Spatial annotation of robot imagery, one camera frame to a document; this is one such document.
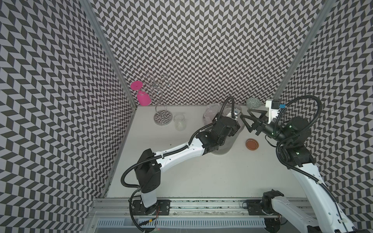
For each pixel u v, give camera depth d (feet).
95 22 2.50
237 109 1.99
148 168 1.38
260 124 1.73
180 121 3.25
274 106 1.67
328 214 1.25
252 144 3.16
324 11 2.27
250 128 1.81
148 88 2.59
